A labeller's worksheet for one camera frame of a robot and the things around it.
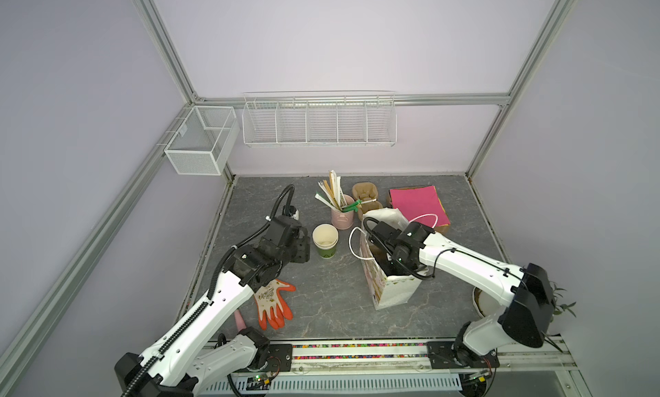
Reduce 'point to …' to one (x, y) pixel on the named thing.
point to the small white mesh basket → (204, 140)
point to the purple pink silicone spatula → (241, 324)
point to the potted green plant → (558, 308)
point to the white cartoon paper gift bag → (385, 291)
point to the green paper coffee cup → (325, 237)
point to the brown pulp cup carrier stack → (365, 192)
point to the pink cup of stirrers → (342, 206)
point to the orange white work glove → (271, 308)
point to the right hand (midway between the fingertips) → (390, 278)
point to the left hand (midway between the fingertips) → (299, 243)
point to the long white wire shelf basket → (325, 121)
